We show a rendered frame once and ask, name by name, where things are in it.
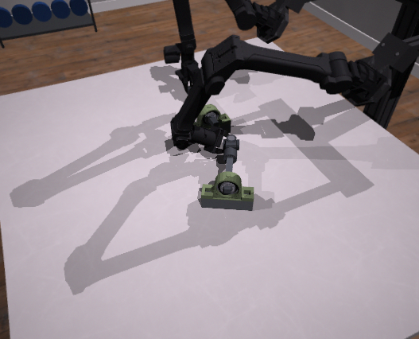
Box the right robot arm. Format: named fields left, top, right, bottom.
left=164, top=0, right=284, bottom=84

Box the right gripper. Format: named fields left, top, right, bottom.
left=175, top=69, right=193, bottom=93

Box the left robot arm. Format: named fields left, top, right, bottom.
left=170, top=34, right=386, bottom=150

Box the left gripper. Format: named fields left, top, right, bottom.
left=200, top=126, right=229, bottom=154

